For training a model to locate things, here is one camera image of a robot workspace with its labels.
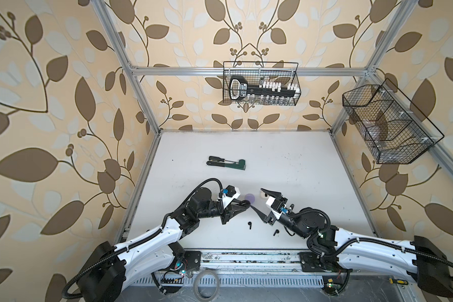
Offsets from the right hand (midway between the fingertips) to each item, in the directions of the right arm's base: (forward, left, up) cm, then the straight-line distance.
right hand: (257, 196), depth 69 cm
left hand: (-1, +6, -5) cm, 8 cm away
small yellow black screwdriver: (-26, -51, -21) cm, 61 cm away
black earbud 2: (-7, -9, -22) cm, 25 cm away
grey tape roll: (-24, +24, -18) cm, 39 cm away
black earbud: (-3, +2, -22) cm, 22 cm away
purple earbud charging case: (+9, +1, -21) cm, 23 cm away
